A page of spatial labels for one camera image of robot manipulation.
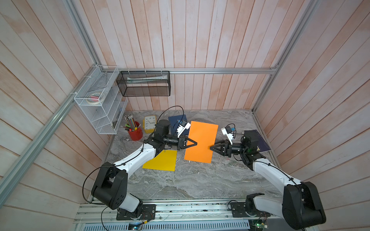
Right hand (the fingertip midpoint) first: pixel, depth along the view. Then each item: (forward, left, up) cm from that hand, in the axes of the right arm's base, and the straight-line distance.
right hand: (211, 148), depth 74 cm
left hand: (-1, +9, +3) cm, 9 cm away
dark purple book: (+15, -41, -21) cm, 48 cm away
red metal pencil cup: (+17, +48, -14) cm, 53 cm away
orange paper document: (+4, +4, +7) cm, 9 cm away
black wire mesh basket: (+51, +45, +5) cm, 69 cm away
